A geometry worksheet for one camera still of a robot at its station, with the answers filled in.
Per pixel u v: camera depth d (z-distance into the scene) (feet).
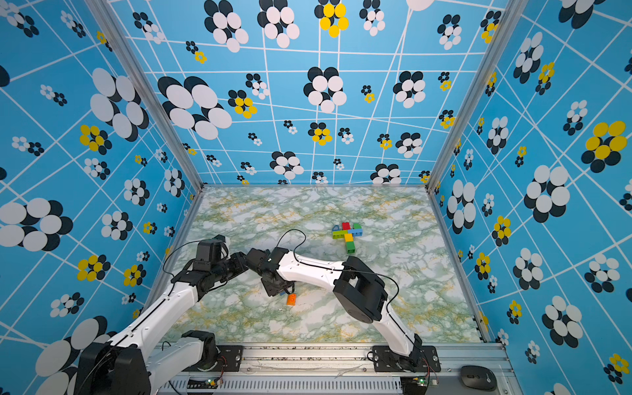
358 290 1.65
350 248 3.16
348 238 3.25
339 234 3.32
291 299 2.72
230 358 2.42
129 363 1.31
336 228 3.34
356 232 3.31
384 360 2.36
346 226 3.35
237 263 2.47
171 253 3.34
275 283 2.39
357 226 3.41
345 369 2.37
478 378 2.24
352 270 1.65
